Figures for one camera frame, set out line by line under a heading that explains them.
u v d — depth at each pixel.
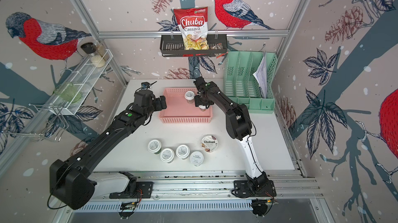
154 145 0.82
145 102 0.61
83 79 0.80
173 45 0.95
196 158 0.78
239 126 0.59
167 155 0.78
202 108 0.98
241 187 0.73
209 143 0.83
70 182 0.38
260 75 0.91
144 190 0.73
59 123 0.67
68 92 0.68
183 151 0.80
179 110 1.07
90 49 0.79
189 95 1.04
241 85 1.20
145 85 0.69
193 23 0.80
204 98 0.75
